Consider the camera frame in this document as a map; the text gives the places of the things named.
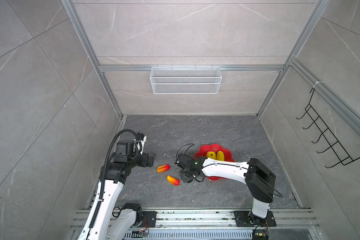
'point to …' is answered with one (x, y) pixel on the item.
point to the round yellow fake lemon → (211, 154)
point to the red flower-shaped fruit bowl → (228, 156)
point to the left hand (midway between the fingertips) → (145, 149)
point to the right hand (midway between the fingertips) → (185, 174)
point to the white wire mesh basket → (185, 80)
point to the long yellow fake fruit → (220, 156)
